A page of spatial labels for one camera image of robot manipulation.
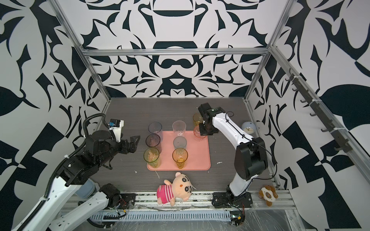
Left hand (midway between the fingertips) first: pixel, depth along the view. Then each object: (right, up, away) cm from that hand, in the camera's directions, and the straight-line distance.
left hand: (130, 133), depth 67 cm
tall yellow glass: (+22, -15, +16) cm, 31 cm away
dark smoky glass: (+6, -8, +22) cm, 24 cm away
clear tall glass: (+22, +1, +21) cm, 30 cm away
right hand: (+38, -2, +20) cm, 43 cm away
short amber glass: (+34, +5, +34) cm, 48 cm away
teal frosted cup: (+22, -7, +16) cm, 28 cm away
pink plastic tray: (+34, -18, +22) cm, 44 cm away
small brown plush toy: (+67, -32, +7) cm, 75 cm away
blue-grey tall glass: (+8, 0, +20) cm, 21 cm away
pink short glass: (+33, -3, +23) cm, 40 cm away
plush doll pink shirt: (+23, -28, +4) cm, 36 cm away
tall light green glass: (+7, -14, +13) cm, 20 cm away
